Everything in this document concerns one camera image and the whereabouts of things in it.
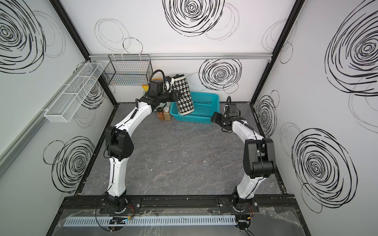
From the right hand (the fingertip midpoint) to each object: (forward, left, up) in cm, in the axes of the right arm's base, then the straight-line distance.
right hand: (217, 119), depth 94 cm
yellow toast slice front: (+19, +49, +10) cm, 54 cm away
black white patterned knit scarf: (+3, +21, +11) cm, 24 cm away
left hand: (+9, +23, +14) cm, 29 cm away
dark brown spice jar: (+9, +40, -5) cm, 41 cm away
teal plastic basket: (+26, +7, -12) cm, 29 cm away
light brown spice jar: (+7, +35, -4) cm, 36 cm away
